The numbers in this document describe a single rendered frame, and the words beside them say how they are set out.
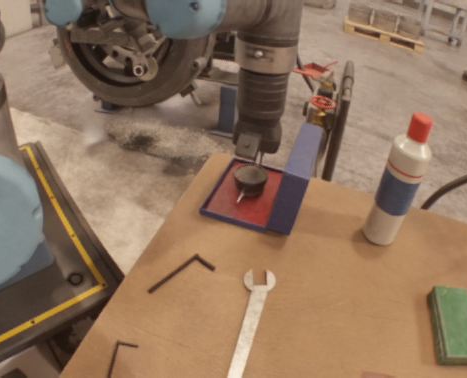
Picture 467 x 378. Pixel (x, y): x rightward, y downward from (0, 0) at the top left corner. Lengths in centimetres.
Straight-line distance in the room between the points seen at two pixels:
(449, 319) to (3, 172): 55
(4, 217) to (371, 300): 46
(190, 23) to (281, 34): 15
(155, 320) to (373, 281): 32
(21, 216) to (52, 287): 43
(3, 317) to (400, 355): 68
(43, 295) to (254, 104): 52
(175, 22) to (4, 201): 25
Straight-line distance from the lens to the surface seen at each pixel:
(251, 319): 45
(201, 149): 159
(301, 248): 55
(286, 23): 48
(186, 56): 124
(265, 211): 59
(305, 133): 58
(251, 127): 56
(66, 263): 74
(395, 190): 53
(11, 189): 28
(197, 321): 45
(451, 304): 55
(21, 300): 73
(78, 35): 149
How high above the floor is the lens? 87
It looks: 39 degrees down
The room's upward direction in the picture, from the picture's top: 5 degrees clockwise
